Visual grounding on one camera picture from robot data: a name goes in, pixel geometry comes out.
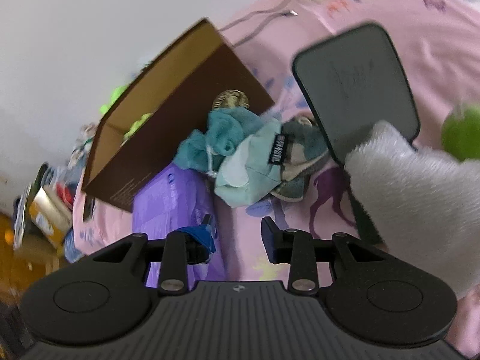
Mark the mint green cloth pouch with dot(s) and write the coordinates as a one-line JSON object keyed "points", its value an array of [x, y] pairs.
{"points": [[254, 170]]}

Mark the white fluffy towel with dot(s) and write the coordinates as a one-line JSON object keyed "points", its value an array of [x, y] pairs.
{"points": [[423, 203]]}

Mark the yellow white paper bag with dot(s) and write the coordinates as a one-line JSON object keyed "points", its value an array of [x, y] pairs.
{"points": [[50, 215]]}

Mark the green bug plush toy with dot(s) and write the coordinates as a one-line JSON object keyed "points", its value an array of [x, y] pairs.
{"points": [[460, 132]]}

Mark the grey patterned fuzzy socks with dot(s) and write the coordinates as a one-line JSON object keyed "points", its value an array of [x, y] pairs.
{"points": [[303, 152]]}

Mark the neon green cloth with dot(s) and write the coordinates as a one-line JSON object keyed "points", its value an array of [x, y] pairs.
{"points": [[130, 110]]}

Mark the brown cardboard box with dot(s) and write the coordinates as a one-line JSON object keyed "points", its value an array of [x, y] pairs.
{"points": [[183, 82]]}

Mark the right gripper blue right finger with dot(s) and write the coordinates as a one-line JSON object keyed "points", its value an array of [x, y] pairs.
{"points": [[271, 238]]}

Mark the purple tissue pack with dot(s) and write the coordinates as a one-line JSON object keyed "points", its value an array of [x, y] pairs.
{"points": [[173, 199]]}

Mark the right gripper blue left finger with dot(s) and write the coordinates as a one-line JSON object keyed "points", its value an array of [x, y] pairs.
{"points": [[199, 241]]}

